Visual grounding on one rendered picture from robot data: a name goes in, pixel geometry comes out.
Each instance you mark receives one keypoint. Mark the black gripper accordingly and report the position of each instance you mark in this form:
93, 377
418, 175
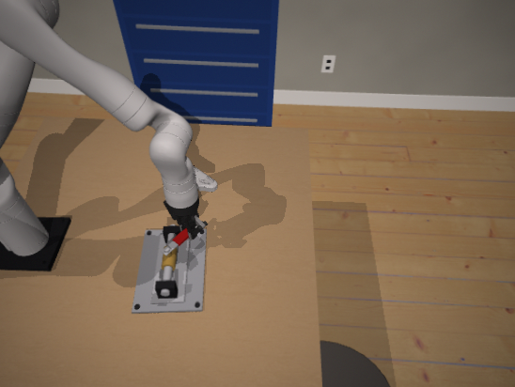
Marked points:
191, 221

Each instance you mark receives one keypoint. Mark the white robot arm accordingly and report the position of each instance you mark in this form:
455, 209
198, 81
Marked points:
26, 26

